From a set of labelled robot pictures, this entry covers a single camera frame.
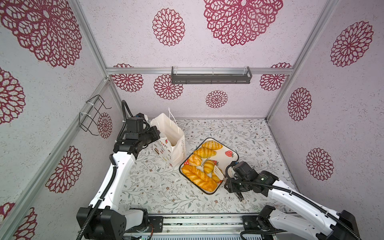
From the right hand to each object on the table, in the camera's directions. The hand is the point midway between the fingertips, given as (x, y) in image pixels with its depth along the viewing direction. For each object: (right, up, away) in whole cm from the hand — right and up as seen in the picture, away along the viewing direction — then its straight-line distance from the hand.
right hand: (227, 184), depth 78 cm
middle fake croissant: (-10, +15, +17) cm, 24 cm away
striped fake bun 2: (-5, +1, +8) cm, 9 cm away
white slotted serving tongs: (-4, +6, +3) cm, 7 cm away
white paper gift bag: (-29, +20, -4) cm, 35 cm away
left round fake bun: (-16, +10, +14) cm, 24 cm away
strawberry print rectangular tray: (+3, +11, +23) cm, 25 cm away
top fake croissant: (-4, +19, +22) cm, 29 cm away
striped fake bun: (-8, +7, +11) cm, 16 cm away
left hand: (-35, +26, 0) cm, 44 cm away
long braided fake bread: (-14, +1, +8) cm, 16 cm away
